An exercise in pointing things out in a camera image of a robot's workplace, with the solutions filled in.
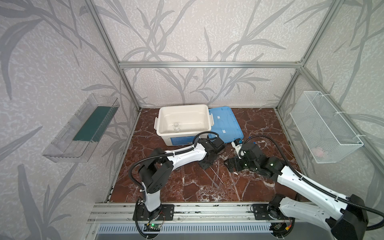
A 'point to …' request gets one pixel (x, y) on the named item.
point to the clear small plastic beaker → (176, 126)
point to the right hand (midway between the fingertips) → (230, 155)
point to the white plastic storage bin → (180, 124)
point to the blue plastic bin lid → (225, 124)
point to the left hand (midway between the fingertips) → (214, 159)
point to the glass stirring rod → (219, 178)
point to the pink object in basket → (320, 153)
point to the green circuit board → (152, 227)
